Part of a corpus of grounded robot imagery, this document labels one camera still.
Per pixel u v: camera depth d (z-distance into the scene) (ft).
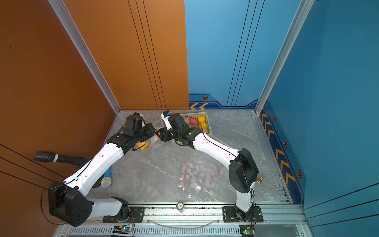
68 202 1.30
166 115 2.29
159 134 2.37
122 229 2.32
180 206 2.33
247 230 2.33
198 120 3.53
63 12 2.33
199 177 2.73
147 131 2.33
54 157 2.07
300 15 2.35
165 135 2.28
